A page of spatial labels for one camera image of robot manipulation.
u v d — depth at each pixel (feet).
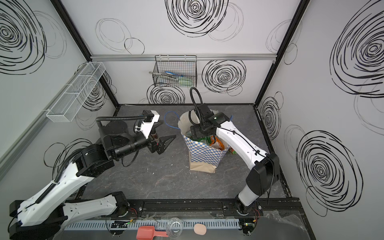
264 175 1.38
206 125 1.81
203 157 2.51
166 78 2.78
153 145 1.58
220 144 2.71
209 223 2.32
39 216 1.25
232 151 1.66
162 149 1.62
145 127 1.50
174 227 2.27
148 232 2.23
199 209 2.47
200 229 2.20
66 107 2.38
